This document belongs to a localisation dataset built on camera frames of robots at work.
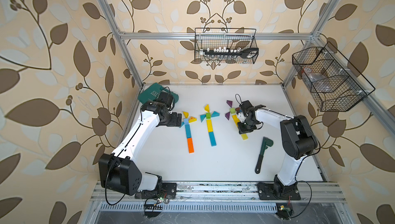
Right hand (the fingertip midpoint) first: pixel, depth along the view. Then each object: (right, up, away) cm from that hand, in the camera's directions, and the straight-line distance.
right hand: (243, 131), depth 95 cm
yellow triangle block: (-32, +7, +4) cm, 33 cm away
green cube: (-22, +9, +6) cm, 24 cm away
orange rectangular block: (-33, -7, -6) cm, 34 cm away
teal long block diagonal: (-34, 0, 0) cm, 34 cm away
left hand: (-42, +9, -15) cm, 45 cm away
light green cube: (-5, +13, +7) cm, 15 cm away
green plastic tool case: (-62, +26, +15) cm, 69 cm away
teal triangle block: (-39, +4, +3) cm, 39 cm away
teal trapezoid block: (-25, +9, +6) cm, 27 cm away
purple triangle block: (-9, +10, +6) cm, 14 cm away
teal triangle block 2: (-17, +10, +6) cm, 21 cm away
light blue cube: (-36, +6, +1) cm, 36 cm away
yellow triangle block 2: (-37, +10, +6) cm, 39 cm away
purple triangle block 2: (-6, +18, +12) cm, 22 cm away
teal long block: (-19, -4, -4) cm, 20 cm away
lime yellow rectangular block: (0, -3, -3) cm, 4 cm away
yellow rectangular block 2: (-4, +7, -1) cm, 9 cm away
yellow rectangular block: (-21, +2, +1) cm, 21 cm away
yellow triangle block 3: (-22, +14, +10) cm, 28 cm away
